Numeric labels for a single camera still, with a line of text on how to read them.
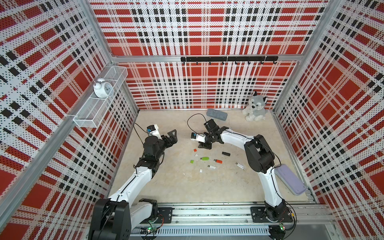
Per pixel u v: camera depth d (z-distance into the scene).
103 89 0.70
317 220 0.73
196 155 0.96
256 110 1.05
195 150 0.98
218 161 0.93
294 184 0.85
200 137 0.87
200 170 0.89
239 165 0.90
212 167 0.91
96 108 0.90
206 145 0.88
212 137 0.77
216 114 1.15
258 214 0.74
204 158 0.94
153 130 0.72
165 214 0.74
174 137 0.77
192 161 0.93
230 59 0.89
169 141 0.73
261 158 0.57
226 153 0.96
